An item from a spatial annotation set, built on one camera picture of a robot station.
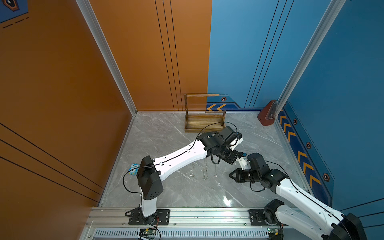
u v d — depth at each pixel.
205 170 0.89
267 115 1.06
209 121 1.16
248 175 0.67
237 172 0.70
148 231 0.72
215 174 0.88
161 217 0.74
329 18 0.72
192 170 0.89
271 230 0.72
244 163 0.74
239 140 0.67
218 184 0.85
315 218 0.42
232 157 0.63
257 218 0.72
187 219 0.76
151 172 0.44
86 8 0.70
